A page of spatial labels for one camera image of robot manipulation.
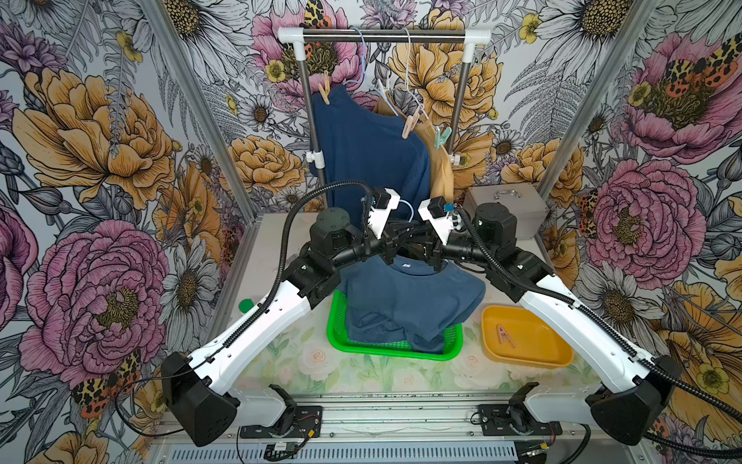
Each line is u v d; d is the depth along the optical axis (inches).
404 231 24.3
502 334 34.5
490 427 29.0
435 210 21.1
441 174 24.3
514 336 34.4
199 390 15.1
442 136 23.4
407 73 33.6
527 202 42.8
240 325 17.1
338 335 33.5
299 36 23.5
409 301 28.8
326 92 29.7
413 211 22.0
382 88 30.6
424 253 23.8
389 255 22.1
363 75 33.5
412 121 24.2
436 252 22.0
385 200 20.5
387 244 21.3
